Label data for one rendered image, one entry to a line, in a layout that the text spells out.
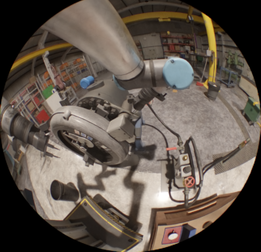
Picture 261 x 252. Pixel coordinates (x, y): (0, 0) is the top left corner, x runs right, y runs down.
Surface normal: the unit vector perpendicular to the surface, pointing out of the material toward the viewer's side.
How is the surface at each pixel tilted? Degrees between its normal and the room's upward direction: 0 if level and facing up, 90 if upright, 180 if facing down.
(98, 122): 50
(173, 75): 81
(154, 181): 0
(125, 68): 133
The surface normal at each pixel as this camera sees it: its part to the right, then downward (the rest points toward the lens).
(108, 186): -0.24, -0.71
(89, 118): 0.49, -0.56
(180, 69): -0.20, 0.59
